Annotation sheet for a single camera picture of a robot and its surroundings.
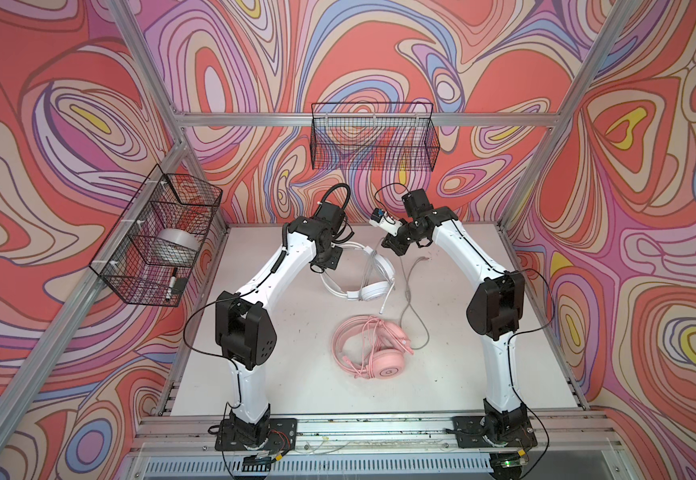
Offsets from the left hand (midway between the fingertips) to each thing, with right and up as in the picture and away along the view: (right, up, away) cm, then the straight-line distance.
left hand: (329, 257), depth 87 cm
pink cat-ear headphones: (+17, -26, -1) cm, 31 cm away
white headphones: (+12, -9, -7) cm, 17 cm away
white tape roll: (-36, +3, -17) cm, 39 cm away
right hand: (+19, +3, +7) cm, 21 cm away
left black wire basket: (-42, +1, -15) cm, 45 cm away
